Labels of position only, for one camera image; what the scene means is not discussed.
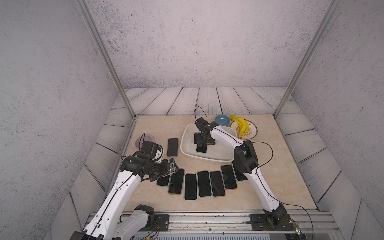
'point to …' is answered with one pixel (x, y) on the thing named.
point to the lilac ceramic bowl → (140, 140)
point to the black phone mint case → (201, 147)
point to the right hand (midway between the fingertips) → (201, 141)
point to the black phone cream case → (190, 186)
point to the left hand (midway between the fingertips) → (173, 171)
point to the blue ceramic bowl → (222, 120)
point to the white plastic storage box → (220, 152)
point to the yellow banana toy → (243, 124)
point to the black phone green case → (204, 188)
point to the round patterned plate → (252, 130)
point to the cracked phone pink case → (176, 182)
